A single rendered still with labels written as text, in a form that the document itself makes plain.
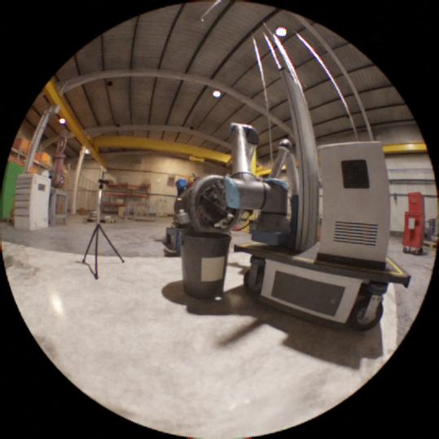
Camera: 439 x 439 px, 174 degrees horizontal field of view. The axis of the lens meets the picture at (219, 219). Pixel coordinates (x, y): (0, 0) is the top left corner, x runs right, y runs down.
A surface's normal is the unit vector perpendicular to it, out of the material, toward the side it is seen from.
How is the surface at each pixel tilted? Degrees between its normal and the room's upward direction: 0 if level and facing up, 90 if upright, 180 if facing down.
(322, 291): 90
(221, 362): 0
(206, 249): 93
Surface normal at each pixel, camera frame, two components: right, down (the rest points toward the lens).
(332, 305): -0.76, -0.04
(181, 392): 0.06, -1.00
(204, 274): 0.15, 0.08
